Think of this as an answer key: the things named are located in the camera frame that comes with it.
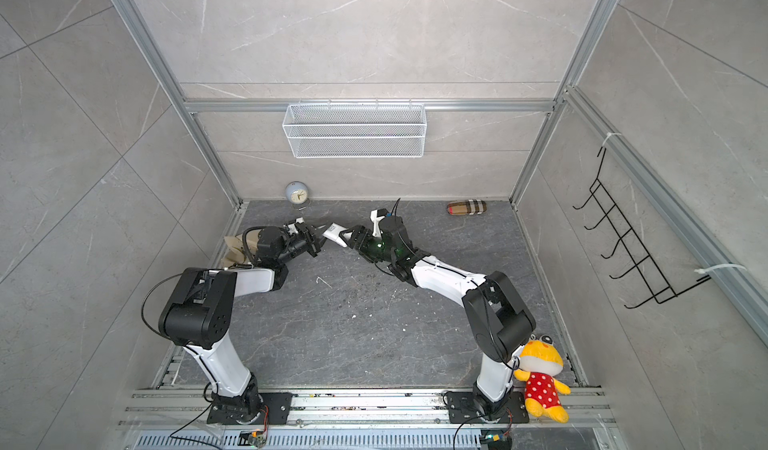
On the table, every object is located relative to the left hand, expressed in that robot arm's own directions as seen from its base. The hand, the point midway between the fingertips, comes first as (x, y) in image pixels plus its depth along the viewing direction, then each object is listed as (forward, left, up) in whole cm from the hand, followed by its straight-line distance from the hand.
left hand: (333, 218), depth 86 cm
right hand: (-6, -3, -2) cm, 7 cm away
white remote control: (-4, 0, -2) cm, 4 cm away
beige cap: (+2, +35, -16) cm, 39 cm away
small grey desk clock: (+27, +19, -15) cm, 36 cm away
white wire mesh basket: (+32, -5, +8) cm, 34 cm away
